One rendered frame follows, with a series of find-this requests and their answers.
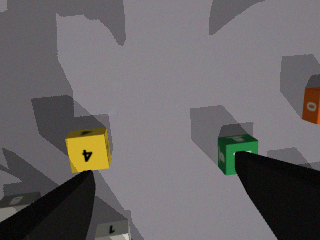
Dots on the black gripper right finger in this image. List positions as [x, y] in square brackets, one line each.
[286, 195]

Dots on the yellow block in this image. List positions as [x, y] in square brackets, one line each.
[88, 149]

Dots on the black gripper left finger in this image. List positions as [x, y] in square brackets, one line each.
[62, 214]

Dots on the orange block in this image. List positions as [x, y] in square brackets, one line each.
[311, 105]

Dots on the green block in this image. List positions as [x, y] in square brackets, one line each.
[227, 146]

